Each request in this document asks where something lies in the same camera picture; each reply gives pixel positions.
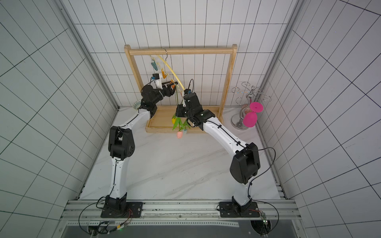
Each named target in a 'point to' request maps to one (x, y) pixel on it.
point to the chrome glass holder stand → (237, 121)
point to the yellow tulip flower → (177, 121)
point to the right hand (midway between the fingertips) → (170, 109)
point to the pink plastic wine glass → (250, 118)
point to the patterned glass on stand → (246, 108)
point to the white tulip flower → (184, 130)
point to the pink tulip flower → (179, 134)
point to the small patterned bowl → (137, 104)
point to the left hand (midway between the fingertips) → (175, 83)
